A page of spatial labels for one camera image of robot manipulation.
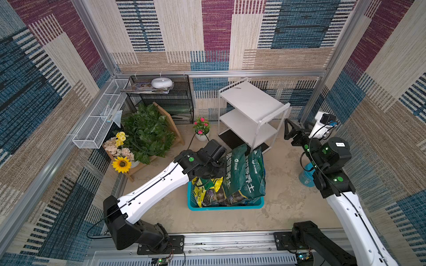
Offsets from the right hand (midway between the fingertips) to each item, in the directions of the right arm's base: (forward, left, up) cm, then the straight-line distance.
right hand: (296, 118), depth 64 cm
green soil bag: (-18, +16, -17) cm, 29 cm away
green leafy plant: (+10, +64, -18) cm, 67 cm away
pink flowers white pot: (+22, +39, -28) cm, 53 cm away
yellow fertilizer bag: (-17, +39, -29) cm, 51 cm away
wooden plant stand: (+17, +55, -18) cm, 60 cm away
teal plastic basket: (-21, +41, -33) cm, 57 cm away
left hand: (-11, +27, -20) cm, 35 cm away
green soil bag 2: (-8, +23, -18) cm, 30 cm away
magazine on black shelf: (+33, +68, -7) cm, 76 cm away
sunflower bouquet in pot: (-6, +71, -15) cm, 73 cm away
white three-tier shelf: (+13, +14, -8) cm, 21 cm away
